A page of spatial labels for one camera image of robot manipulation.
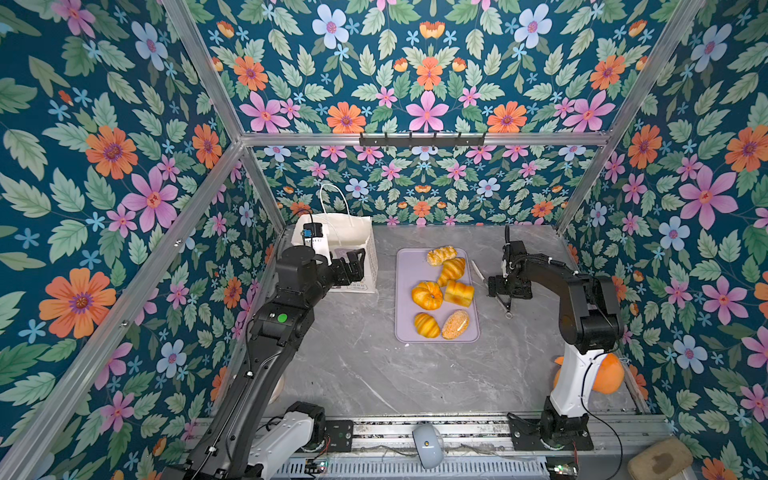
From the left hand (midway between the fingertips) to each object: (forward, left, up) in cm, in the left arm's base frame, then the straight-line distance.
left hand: (352, 244), depth 67 cm
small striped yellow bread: (-6, -18, -31) cm, 37 cm away
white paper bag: (+20, +9, -16) cm, 27 cm away
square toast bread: (+3, -29, -29) cm, 42 cm away
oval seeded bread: (-7, -27, -31) cm, 42 cm away
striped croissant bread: (+14, -29, -31) cm, 45 cm away
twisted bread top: (+19, -24, -31) cm, 44 cm away
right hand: (+7, -47, -36) cm, 59 cm away
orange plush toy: (-25, -64, -28) cm, 74 cm away
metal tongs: (-2, -46, -36) cm, 58 cm away
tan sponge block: (-43, -69, -32) cm, 87 cm away
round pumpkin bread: (+5, -20, -34) cm, 39 cm away
